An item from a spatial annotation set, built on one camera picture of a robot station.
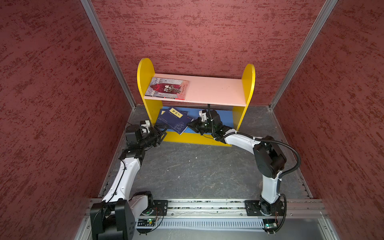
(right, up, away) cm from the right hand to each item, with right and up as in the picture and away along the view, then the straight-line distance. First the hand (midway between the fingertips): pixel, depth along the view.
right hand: (185, 126), depth 85 cm
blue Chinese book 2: (-8, +6, +5) cm, 11 cm away
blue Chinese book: (-16, +9, +8) cm, 20 cm away
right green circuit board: (+42, -47, -15) cm, 65 cm away
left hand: (-9, -2, -7) cm, 11 cm away
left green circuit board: (-18, -46, -15) cm, 52 cm away
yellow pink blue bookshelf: (+6, +10, +8) cm, 14 cm away
